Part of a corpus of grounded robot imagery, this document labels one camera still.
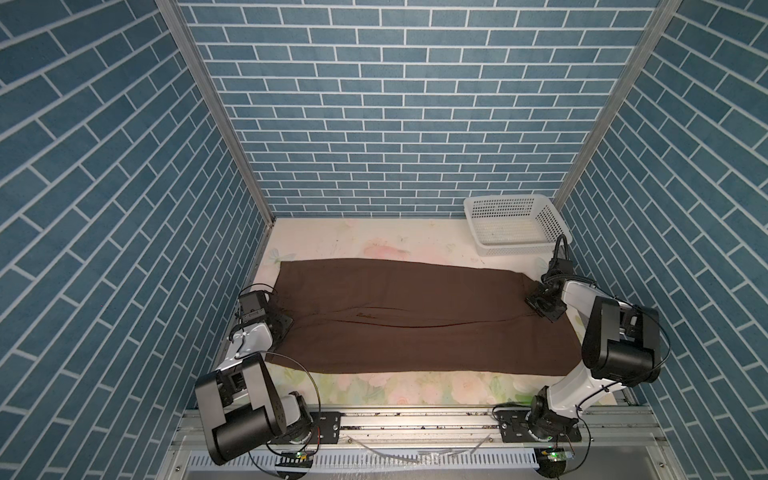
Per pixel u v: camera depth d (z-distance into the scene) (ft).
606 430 2.48
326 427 2.44
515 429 2.41
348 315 3.00
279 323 2.64
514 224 3.90
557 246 2.70
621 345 1.57
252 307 2.27
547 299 2.63
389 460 2.32
